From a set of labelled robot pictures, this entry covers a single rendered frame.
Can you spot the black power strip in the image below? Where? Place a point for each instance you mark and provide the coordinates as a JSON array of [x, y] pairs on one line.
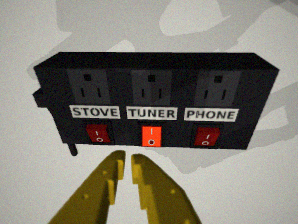
[[202, 100]]

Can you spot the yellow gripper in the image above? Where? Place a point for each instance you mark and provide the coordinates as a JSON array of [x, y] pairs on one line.
[[163, 199]]

